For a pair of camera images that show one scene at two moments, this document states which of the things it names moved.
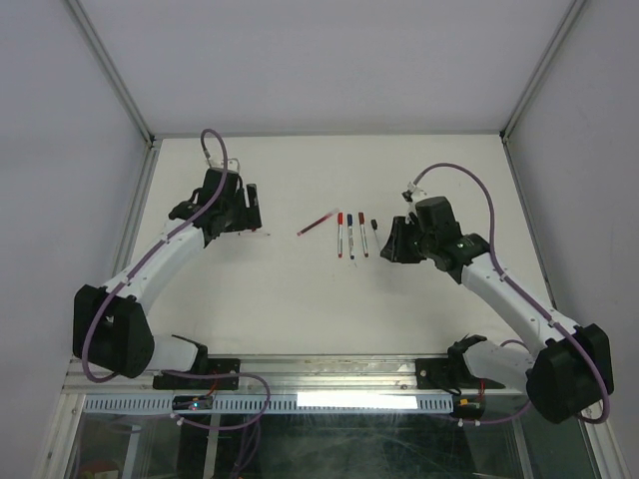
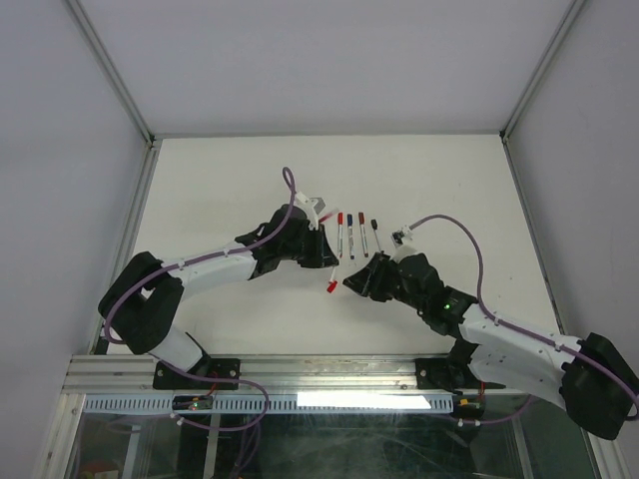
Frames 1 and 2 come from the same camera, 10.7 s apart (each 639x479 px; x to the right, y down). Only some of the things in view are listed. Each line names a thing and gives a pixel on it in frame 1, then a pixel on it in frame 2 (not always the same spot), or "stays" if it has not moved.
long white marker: x=361 y=221 stays
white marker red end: x=340 y=235 stays
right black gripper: x=394 y=249 to x=367 y=280
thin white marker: x=374 y=226 stays
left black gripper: x=250 y=217 to x=321 y=255
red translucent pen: x=318 y=222 stays
